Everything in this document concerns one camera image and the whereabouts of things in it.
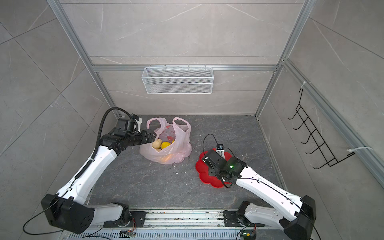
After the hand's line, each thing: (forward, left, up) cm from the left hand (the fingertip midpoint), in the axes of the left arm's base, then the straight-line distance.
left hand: (149, 132), depth 79 cm
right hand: (-16, -35, -9) cm, 39 cm away
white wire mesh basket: (+40, -15, +6) cm, 43 cm away
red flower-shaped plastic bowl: (-12, -29, -24) cm, 39 cm away
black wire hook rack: (-23, -78, +10) cm, 82 cm away
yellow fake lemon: (+4, -5, -19) cm, 20 cm away
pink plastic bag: (+5, -16, -6) cm, 18 cm away
